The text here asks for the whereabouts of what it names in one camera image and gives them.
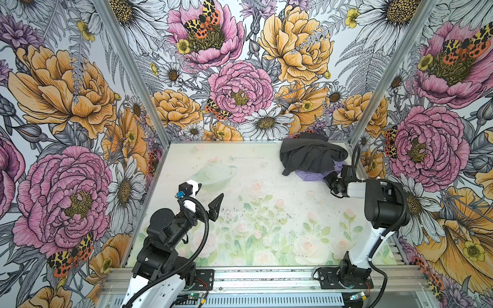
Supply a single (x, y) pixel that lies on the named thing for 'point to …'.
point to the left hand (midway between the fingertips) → (211, 195)
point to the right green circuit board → (357, 296)
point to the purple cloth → (314, 176)
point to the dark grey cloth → (310, 152)
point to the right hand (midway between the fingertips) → (324, 181)
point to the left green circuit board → (194, 296)
